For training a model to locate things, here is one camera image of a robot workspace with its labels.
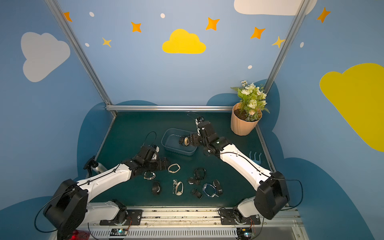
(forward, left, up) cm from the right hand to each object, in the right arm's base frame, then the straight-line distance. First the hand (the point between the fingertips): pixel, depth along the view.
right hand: (199, 133), depth 83 cm
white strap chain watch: (-23, +12, -17) cm, 32 cm away
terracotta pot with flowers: (+24, -31, -6) cm, 40 cm away
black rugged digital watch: (-26, +22, -16) cm, 38 cm away
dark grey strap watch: (-20, -11, -21) cm, 31 cm away
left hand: (-13, +17, -14) cm, 26 cm away
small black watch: (-26, +1, -18) cm, 32 cm away
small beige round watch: (+5, +10, -16) cm, 19 cm away
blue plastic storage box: (+7, +21, -21) cm, 30 cm away
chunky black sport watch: (-16, -1, -19) cm, 25 cm away
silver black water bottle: (-20, +56, -9) cm, 60 cm away
